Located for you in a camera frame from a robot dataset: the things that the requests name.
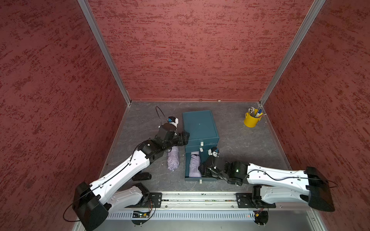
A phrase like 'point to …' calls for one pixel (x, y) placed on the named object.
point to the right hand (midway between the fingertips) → (201, 173)
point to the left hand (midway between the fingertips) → (183, 137)
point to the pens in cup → (256, 112)
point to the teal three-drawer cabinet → (201, 134)
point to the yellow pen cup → (251, 121)
